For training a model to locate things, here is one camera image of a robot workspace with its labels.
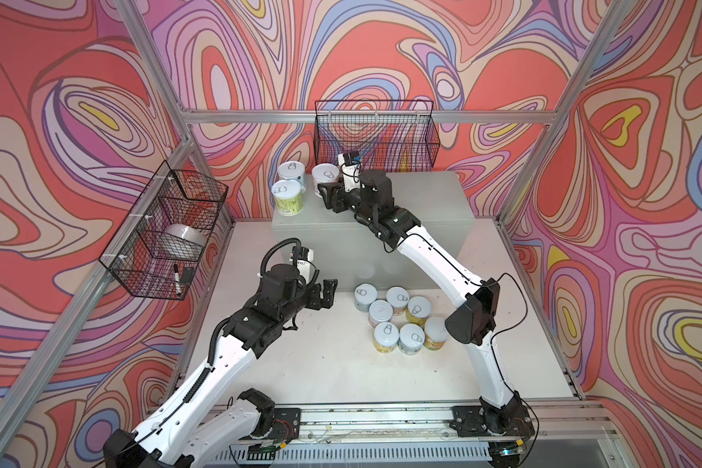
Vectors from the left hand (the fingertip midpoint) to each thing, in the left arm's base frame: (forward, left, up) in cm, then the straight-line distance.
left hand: (325, 277), depth 74 cm
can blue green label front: (-9, -24, -18) cm, 31 cm away
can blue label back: (+5, -11, -18) cm, 21 cm away
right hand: (+21, -1, +12) cm, 24 cm away
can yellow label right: (0, -27, -18) cm, 33 cm away
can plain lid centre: (0, -15, -19) cm, 24 cm away
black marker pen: (-2, +37, +2) cm, 37 cm away
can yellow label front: (-8, -17, -20) cm, 27 cm away
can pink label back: (+4, -21, -18) cm, 28 cm away
